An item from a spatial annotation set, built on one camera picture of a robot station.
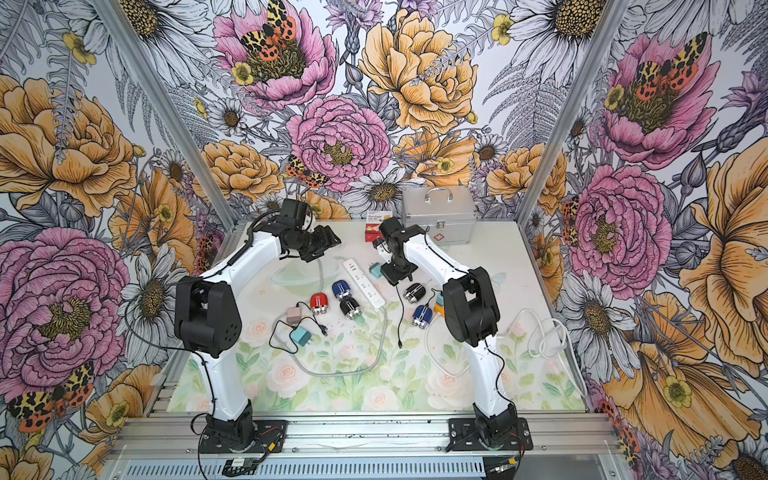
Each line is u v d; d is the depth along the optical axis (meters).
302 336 0.89
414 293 0.99
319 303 0.95
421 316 0.92
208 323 0.52
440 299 0.92
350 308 0.94
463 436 0.73
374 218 1.19
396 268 0.85
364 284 1.02
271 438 0.74
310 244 0.82
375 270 1.05
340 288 0.99
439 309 0.95
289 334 0.92
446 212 1.09
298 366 0.86
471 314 0.56
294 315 0.94
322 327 0.92
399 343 0.90
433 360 0.86
